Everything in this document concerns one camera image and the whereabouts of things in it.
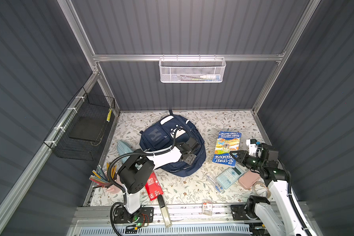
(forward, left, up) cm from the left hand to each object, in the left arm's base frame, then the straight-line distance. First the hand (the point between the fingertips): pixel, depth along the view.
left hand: (186, 154), depth 92 cm
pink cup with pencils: (-15, +46, +7) cm, 49 cm away
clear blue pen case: (-19, -15, -3) cm, 25 cm away
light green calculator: (-15, -24, -2) cm, 29 cm away
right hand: (-9, -24, +13) cm, 29 cm away
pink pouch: (-18, -33, +1) cm, 38 cm away
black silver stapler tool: (-29, +14, 0) cm, 32 cm away
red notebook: (-17, +20, -5) cm, 27 cm away
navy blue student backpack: (+16, +10, +4) cm, 20 cm away
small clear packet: (-30, -8, -1) cm, 31 cm away
